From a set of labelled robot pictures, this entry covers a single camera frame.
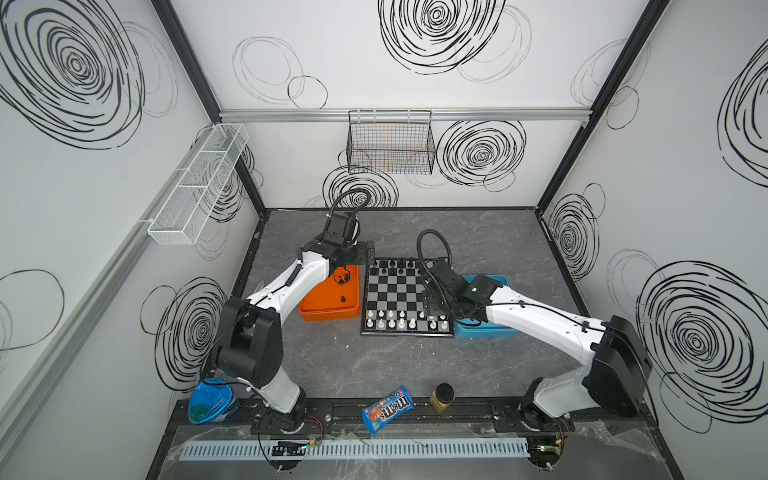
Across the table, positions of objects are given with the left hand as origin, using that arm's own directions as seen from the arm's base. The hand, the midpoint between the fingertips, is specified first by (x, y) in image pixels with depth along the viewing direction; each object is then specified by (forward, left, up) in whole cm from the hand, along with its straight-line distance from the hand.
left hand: (363, 249), depth 89 cm
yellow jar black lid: (-38, -22, -4) cm, 44 cm away
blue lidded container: (-41, +32, -5) cm, 52 cm away
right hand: (-15, -20, -4) cm, 25 cm away
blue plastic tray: (-20, -31, -9) cm, 38 cm away
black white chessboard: (-10, -9, -14) cm, 19 cm away
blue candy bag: (-40, -9, -13) cm, 43 cm away
